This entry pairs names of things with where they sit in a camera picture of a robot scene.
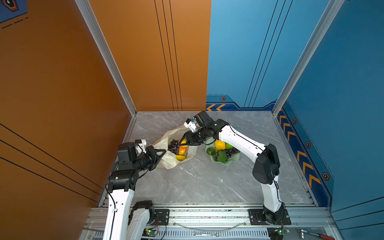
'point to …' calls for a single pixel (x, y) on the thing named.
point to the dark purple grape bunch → (173, 146)
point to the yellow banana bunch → (180, 157)
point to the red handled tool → (323, 236)
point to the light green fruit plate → (211, 143)
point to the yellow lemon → (220, 145)
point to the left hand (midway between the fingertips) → (166, 149)
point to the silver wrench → (217, 235)
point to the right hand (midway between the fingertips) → (182, 144)
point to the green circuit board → (148, 232)
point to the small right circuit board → (276, 233)
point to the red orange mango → (182, 149)
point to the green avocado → (211, 151)
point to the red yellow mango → (184, 141)
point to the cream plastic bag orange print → (168, 159)
